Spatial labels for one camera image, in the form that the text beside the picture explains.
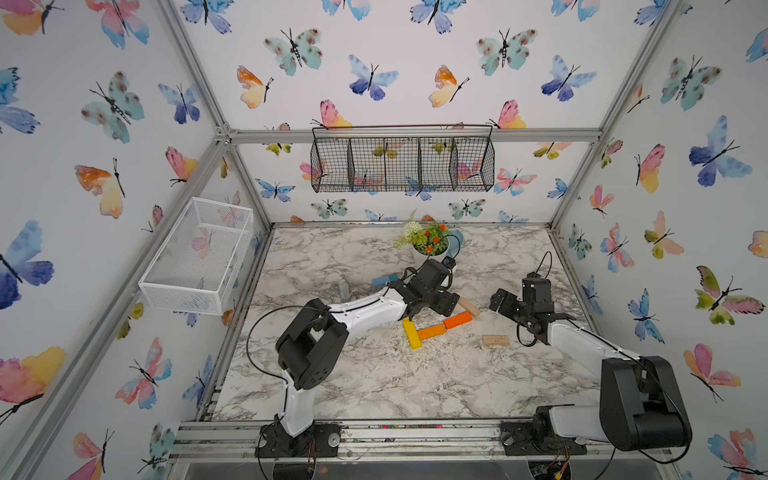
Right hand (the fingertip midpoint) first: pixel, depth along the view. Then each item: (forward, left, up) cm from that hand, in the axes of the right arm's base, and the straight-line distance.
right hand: (508, 299), depth 92 cm
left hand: (0, +19, +4) cm, 19 cm away
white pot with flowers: (+15, +25, +9) cm, 31 cm away
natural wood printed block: (-11, +3, -6) cm, 13 cm away
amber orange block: (-8, +23, -8) cm, 26 cm away
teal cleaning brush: (+4, +52, -6) cm, 52 cm away
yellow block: (-11, +28, -7) cm, 31 cm away
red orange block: (-4, +14, -7) cm, 17 cm away
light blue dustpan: (+28, +13, -6) cm, 32 cm away
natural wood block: (+1, +10, -7) cm, 13 cm away
